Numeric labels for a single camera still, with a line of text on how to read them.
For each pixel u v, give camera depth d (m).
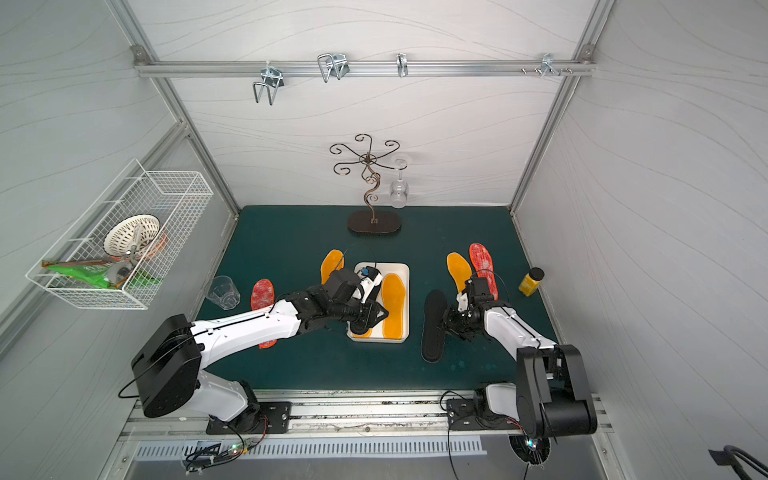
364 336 0.86
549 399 0.42
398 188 0.96
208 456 0.65
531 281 0.91
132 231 0.67
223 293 0.95
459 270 1.02
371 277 0.74
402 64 0.78
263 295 0.95
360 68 0.79
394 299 0.94
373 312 0.70
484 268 1.02
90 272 0.55
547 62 0.77
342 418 0.75
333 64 0.76
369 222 1.15
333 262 1.04
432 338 0.85
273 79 0.78
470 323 0.75
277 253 1.09
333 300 0.63
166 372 0.42
